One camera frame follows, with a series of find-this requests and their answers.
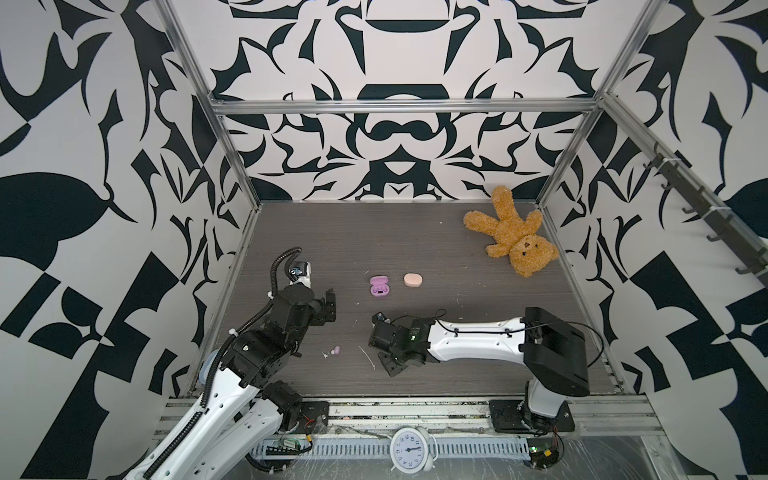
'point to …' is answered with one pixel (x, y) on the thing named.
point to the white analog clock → (413, 451)
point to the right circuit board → (543, 452)
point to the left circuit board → (288, 447)
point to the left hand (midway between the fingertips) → (312, 286)
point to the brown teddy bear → (530, 254)
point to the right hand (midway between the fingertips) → (388, 361)
